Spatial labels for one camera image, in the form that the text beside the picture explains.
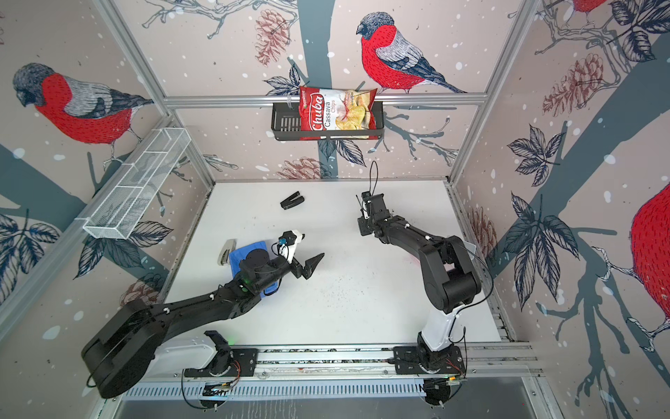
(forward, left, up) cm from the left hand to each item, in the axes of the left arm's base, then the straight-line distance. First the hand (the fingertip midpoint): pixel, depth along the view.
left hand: (311, 245), depth 77 cm
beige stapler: (+11, +34, -18) cm, 40 cm away
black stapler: (+32, +13, -17) cm, 38 cm away
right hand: (+16, -18, -12) cm, 27 cm away
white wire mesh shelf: (+10, +52, +11) cm, 54 cm away
